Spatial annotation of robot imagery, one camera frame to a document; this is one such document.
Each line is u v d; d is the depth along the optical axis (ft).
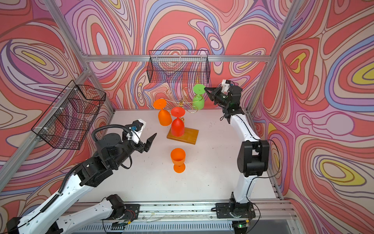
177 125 2.58
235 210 2.18
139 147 1.60
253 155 1.62
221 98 2.42
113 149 1.52
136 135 1.58
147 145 1.86
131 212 2.38
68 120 2.56
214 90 2.50
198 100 2.64
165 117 2.78
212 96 2.42
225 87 2.52
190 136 3.32
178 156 2.59
